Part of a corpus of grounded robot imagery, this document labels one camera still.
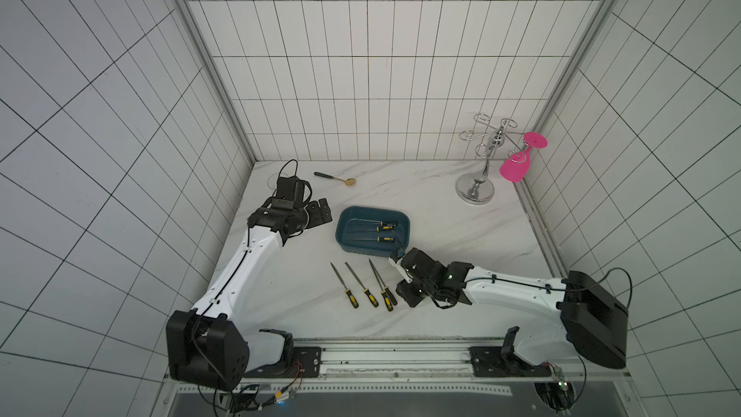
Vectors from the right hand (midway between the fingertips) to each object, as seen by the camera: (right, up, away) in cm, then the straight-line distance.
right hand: (393, 291), depth 82 cm
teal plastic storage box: (-6, +15, +16) cm, 23 cm away
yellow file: (-5, +18, +18) cm, 26 cm away
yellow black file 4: (-2, -1, +3) cm, 3 cm away
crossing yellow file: (-2, +16, +15) cm, 23 cm away
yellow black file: (-13, -1, +3) cm, 14 cm away
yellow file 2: (-4, +13, +13) cm, 19 cm away
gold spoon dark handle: (-16, +32, +32) cm, 48 cm away
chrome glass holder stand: (+35, +30, +27) cm, 54 cm away
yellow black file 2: (-6, -2, +1) cm, 7 cm away
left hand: (-23, +21, 0) cm, 31 cm away
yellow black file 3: (-2, -3, 0) cm, 4 cm away
